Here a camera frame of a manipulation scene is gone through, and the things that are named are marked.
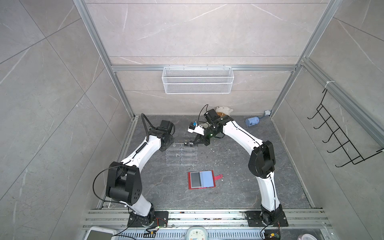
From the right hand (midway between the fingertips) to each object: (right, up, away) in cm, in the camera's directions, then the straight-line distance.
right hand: (195, 140), depth 88 cm
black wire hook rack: (+66, -4, -27) cm, 72 cm away
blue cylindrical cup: (+43, +13, +23) cm, 50 cm away
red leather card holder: (+6, -23, -2) cm, 23 cm away
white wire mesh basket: (+2, +40, +12) cm, 42 cm away
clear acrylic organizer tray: (-11, -10, +8) cm, 17 cm away
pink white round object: (+53, -43, -21) cm, 71 cm away
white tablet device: (-45, -40, -22) cm, 64 cm away
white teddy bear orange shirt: (+21, +21, +24) cm, 38 cm away
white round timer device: (+1, -41, -20) cm, 46 cm away
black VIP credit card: (-4, -1, -2) cm, 4 cm away
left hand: (-16, +1, +2) cm, 16 cm away
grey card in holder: (0, -24, -2) cm, 25 cm away
